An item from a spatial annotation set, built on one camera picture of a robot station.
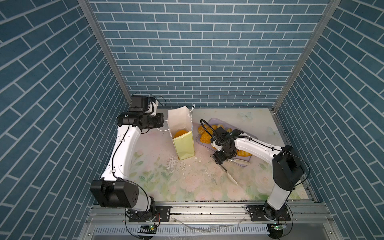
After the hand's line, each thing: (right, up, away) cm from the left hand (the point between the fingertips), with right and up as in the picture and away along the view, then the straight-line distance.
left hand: (163, 120), depth 77 cm
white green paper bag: (+6, -1, +16) cm, 17 cm away
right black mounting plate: (+47, -47, -3) cm, 67 cm away
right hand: (+30, -22, +10) cm, 39 cm away
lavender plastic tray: (+47, -23, +12) cm, 53 cm away
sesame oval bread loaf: (+23, -12, +19) cm, 31 cm away
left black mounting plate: (0, -47, -3) cm, 47 cm away
